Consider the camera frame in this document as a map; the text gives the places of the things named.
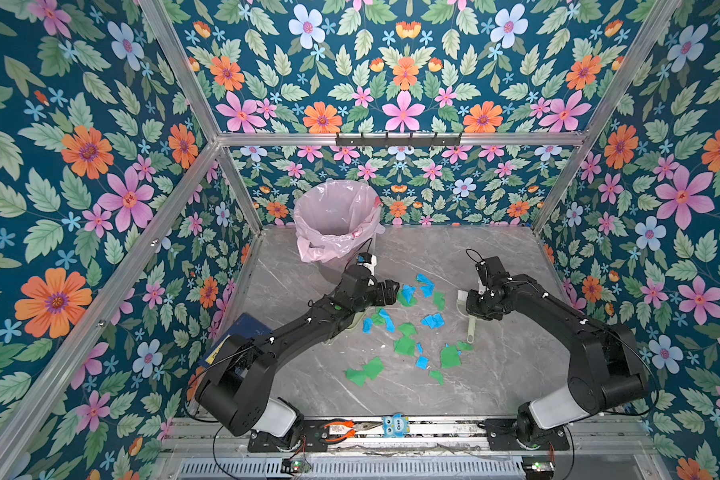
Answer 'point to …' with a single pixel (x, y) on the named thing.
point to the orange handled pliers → (351, 427)
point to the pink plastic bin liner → (335, 219)
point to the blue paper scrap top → (428, 288)
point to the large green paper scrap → (406, 344)
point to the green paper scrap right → (450, 354)
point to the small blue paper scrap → (422, 362)
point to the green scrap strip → (439, 299)
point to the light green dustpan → (357, 318)
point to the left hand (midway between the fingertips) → (395, 279)
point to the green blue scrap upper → (406, 296)
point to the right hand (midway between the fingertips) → (469, 308)
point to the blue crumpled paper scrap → (435, 321)
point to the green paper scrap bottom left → (370, 370)
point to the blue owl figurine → (395, 426)
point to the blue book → (246, 325)
